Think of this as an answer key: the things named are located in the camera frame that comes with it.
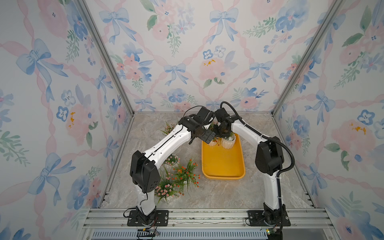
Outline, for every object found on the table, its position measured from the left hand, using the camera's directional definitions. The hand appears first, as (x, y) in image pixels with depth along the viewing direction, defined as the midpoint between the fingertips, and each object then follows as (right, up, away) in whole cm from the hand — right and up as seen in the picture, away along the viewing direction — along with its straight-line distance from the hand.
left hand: (205, 130), depth 83 cm
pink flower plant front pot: (-20, -27, -14) cm, 36 cm away
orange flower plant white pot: (+15, -8, +12) cm, 21 cm away
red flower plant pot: (+7, -6, +7) cm, 12 cm away
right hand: (+7, -1, +19) cm, 20 cm away
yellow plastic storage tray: (+9, -20, +9) cm, 23 cm away
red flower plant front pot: (-9, -21, -9) cm, 25 cm away
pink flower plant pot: (-18, -15, -5) cm, 24 cm away
